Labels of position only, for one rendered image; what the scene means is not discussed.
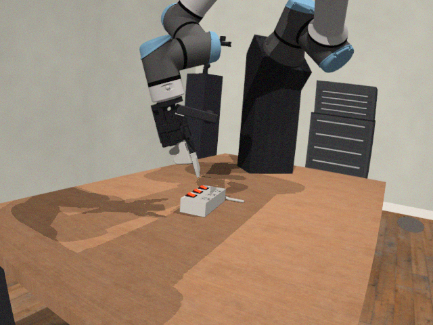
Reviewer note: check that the white power strip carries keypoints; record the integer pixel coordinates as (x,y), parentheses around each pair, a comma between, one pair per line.
(204,200)

